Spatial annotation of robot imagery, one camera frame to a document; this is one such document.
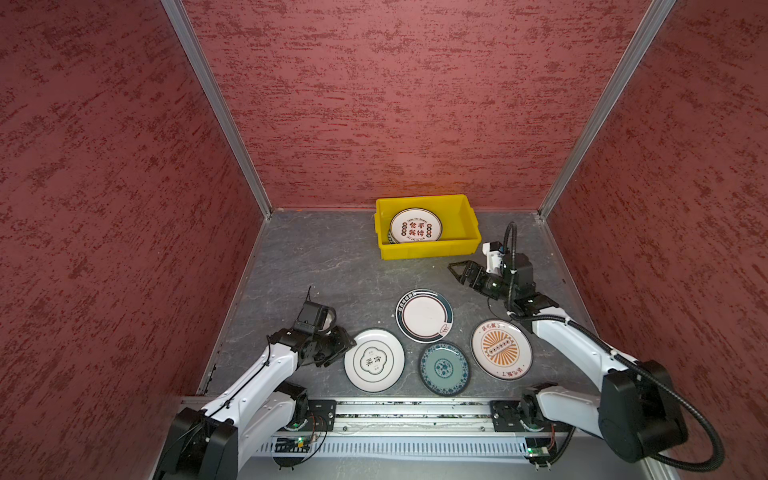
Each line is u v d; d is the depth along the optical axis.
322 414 0.74
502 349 0.85
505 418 0.74
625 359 0.44
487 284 0.74
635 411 0.41
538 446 0.71
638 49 0.77
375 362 0.83
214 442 0.40
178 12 0.71
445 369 0.82
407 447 0.77
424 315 0.93
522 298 0.65
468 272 0.74
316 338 0.71
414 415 0.76
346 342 0.85
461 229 1.15
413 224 1.12
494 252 0.77
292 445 0.71
